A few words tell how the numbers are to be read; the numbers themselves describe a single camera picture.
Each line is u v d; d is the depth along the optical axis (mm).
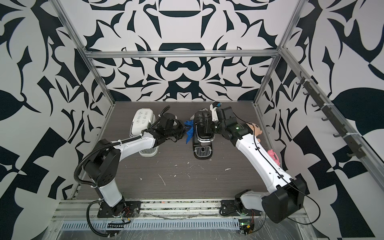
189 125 868
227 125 565
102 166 470
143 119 810
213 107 698
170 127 727
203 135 760
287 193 385
